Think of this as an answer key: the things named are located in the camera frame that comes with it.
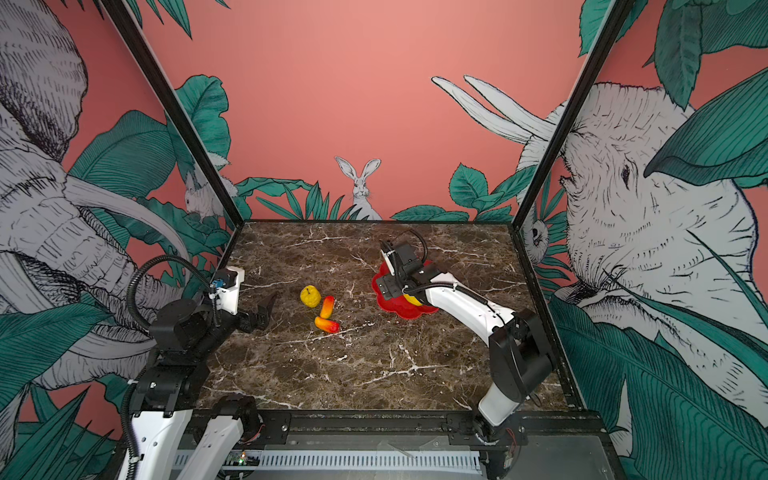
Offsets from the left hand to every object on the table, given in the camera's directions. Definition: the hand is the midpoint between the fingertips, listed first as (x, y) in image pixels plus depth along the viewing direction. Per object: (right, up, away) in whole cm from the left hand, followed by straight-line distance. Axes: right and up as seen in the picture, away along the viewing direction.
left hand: (254, 284), depth 67 cm
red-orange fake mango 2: (+12, -16, +23) cm, 30 cm away
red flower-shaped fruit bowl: (+34, -11, +30) cm, 46 cm away
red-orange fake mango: (+11, -11, +26) cm, 30 cm away
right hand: (+31, +1, +20) cm, 37 cm away
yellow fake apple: (+6, -7, +26) cm, 27 cm away
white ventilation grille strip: (+13, -43, +3) cm, 45 cm away
